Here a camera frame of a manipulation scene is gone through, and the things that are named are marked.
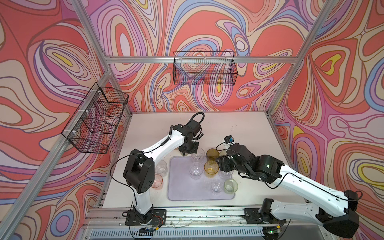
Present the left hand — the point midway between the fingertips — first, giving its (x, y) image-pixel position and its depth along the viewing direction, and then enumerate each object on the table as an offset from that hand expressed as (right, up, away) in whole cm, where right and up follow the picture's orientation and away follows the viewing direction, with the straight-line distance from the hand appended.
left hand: (195, 151), depth 86 cm
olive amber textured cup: (+10, -2, -2) cm, 10 cm away
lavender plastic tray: (-7, -20, -2) cm, 22 cm away
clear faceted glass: (+3, -4, +5) cm, 6 cm away
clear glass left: (-21, -11, +4) cm, 24 cm away
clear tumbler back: (0, -12, +2) cm, 13 cm away
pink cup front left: (-21, -18, -3) cm, 28 cm away
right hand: (+14, -3, -15) cm, 20 cm away
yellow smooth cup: (+9, -10, 0) cm, 14 cm away
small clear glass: (+12, -20, -4) cm, 23 cm away
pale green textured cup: (+20, -19, -3) cm, 28 cm away
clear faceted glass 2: (+18, -15, 0) cm, 23 cm away
